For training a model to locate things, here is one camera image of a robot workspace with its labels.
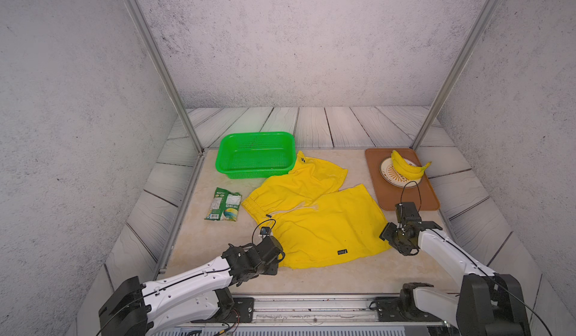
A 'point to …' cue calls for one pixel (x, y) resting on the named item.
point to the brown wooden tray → (388, 196)
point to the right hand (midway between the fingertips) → (390, 238)
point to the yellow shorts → (316, 223)
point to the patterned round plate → (393, 178)
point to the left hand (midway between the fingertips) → (278, 265)
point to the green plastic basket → (247, 154)
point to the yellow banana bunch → (405, 169)
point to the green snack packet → (225, 205)
